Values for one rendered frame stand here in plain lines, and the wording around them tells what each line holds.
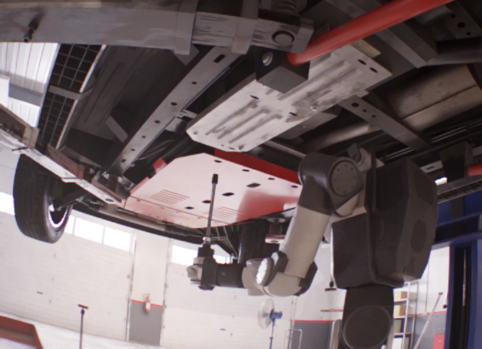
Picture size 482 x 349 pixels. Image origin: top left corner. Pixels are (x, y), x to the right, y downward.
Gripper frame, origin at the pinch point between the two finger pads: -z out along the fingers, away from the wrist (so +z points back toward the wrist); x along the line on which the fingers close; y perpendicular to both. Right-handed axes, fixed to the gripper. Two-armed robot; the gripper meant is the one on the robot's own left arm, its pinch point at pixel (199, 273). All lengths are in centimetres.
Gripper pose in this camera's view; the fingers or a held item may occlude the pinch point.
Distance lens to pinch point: 146.0
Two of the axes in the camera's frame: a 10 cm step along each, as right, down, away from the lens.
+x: -1.1, 9.4, -3.3
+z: 8.3, -0.9, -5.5
